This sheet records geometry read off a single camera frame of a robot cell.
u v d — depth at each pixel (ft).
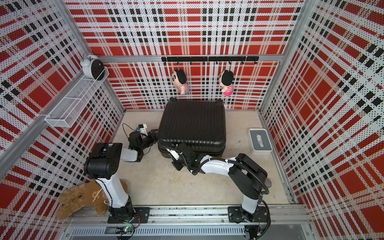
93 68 2.58
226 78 3.06
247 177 1.49
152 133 2.88
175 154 2.48
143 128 2.97
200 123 3.37
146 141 2.84
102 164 1.67
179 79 2.99
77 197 2.39
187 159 2.15
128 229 2.29
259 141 3.14
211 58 2.91
